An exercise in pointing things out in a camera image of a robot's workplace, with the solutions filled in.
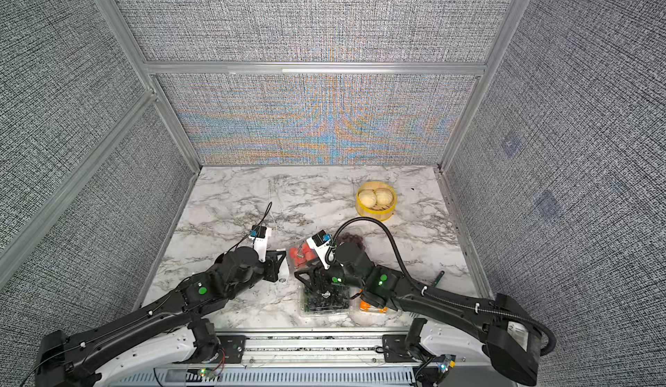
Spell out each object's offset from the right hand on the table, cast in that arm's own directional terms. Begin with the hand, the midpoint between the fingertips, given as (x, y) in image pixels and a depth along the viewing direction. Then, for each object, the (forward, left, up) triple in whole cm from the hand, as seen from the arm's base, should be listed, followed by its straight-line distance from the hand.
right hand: (300, 265), depth 70 cm
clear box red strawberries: (+10, +2, -16) cm, 19 cm away
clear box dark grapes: (-6, -2, -14) cm, 16 cm away
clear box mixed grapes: (+16, -16, -12) cm, 26 cm away
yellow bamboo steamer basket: (+28, -27, -16) cm, 42 cm away
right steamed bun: (+33, -29, -14) cm, 46 cm away
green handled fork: (+3, -44, -18) cm, 48 cm away
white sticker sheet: (-1, +5, -3) cm, 6 cm away
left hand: (+4, +3, -2) cm, 6 cm away
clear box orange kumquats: (-13, -16, +9) cm, 22 cm away
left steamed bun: (+32, -23, -13) cm, 41 cm away
